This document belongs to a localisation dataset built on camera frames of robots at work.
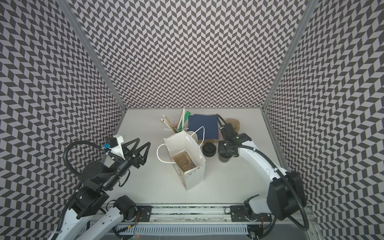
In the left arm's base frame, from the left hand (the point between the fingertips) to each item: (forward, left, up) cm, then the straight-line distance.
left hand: (145, 143), depth 61 cm
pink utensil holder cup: (+27, -7, -21) cm, 35 cm away
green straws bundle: (+28, -13, -15) cm, 35 cm away
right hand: (+8, -37, -23) cm, 44 cm away
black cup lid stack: (+12, -28, -28) cm, 42 cm away
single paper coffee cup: (+5, -36, -26) cm, 45 cm away
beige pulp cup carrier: (+33, -48, -28) cm, 64 cm away
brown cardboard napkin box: (+19, -33, -30) cm, 48 cm away
